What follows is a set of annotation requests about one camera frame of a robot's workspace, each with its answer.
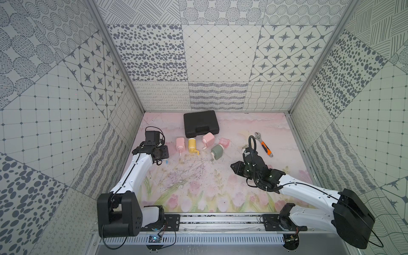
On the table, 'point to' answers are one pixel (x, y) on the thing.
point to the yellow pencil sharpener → (192, 145)
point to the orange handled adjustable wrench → (264, 146)
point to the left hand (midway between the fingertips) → (165, 151)
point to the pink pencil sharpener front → (180, 144)
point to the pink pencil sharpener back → (208, 139)
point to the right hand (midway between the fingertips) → (232, 167)
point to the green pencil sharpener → (217, 151)
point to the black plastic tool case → (198, 122)
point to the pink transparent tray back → (224, 142)
